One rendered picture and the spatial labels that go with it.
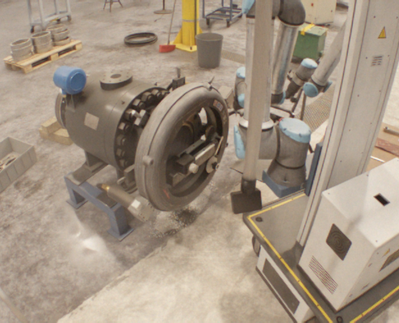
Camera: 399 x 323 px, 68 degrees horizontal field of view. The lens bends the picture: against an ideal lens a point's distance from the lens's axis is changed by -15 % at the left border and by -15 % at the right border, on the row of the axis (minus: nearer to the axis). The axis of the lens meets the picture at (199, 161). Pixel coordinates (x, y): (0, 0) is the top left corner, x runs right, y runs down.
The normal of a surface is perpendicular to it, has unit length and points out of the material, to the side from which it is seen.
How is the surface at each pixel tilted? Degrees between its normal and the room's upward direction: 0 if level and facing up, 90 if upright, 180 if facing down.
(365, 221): 0
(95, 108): 46
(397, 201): 0
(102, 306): 0
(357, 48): 90
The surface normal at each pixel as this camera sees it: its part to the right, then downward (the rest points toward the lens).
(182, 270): 0.00, -0.79
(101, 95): -0.29, -0.45
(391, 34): 0.43, 0.55
